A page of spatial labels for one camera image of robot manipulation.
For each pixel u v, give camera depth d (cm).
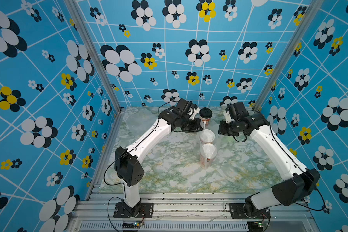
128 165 44
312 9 69
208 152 74
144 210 73
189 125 66
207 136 82
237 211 73
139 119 107
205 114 96
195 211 75
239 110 59
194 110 68
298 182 39
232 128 63
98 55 88
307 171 41
